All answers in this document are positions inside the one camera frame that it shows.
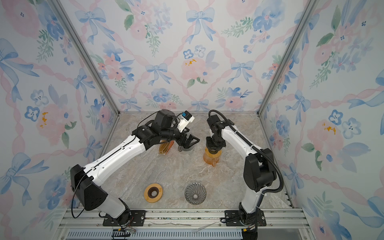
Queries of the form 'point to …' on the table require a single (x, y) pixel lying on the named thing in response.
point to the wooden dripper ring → (153, 192)
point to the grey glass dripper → (195, 193)
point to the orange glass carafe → (210, 158)
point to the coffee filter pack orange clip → (165, 146)
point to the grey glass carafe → (181, 148)
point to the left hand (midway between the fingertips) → (194, 133)
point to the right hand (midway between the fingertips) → (212, 146)
